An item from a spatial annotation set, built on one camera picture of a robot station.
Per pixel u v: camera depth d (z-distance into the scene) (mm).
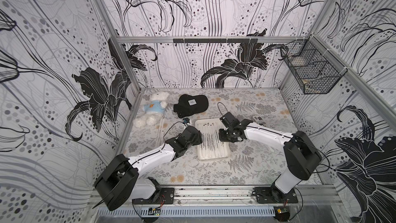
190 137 651
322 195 726
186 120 766
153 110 985
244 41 899
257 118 980
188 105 1043
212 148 871
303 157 447
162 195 728
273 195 644
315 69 886
